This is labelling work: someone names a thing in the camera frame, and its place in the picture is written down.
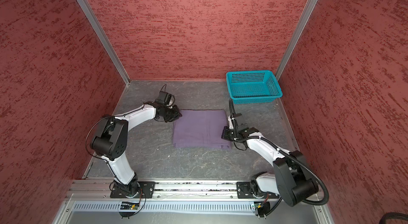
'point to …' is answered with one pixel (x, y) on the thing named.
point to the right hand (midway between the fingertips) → (221, 137)
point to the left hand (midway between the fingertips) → (181, 118)
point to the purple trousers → (201, 129)
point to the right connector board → (262, 207)
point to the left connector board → (128, 205)
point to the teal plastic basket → (246, 87)
